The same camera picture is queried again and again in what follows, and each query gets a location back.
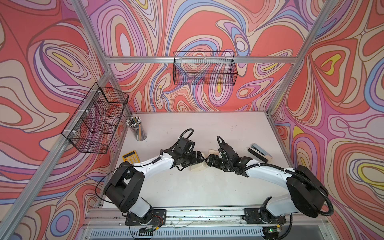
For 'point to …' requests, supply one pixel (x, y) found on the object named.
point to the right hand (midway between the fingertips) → (211, 166)
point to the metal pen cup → (134, 123)
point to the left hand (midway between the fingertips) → (202, 161)
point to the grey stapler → (259, 153)
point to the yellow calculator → (131, 157)
